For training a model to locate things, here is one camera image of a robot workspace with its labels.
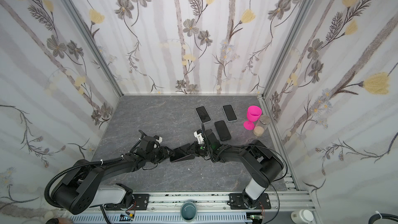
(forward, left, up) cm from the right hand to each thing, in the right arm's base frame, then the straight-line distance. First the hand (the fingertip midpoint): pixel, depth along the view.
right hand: (181, 147), depth 83 cm
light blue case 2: (+33, -31, -10) cm, 46 cm away
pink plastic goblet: (+21, -42, +6) cm, 47 cm away
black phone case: (+18, -26, -11) cm, 33 cm away
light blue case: (+29, -12, -9) cm, 33 cm away
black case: (-4, -3, -4) cm, 7 cm away
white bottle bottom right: (-29, -54, +4) cm, 62 cm away
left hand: (+1, +6, -5) cm, 8 cm away
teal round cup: (-28, -6, -7) cm, 30 cm away
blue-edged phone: (+18, -25, -11) cm, 33 cm away
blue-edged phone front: (+33, -31, -10) cm, 46 cm away
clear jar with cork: (+19, -50, -4) cm, 53 cm away
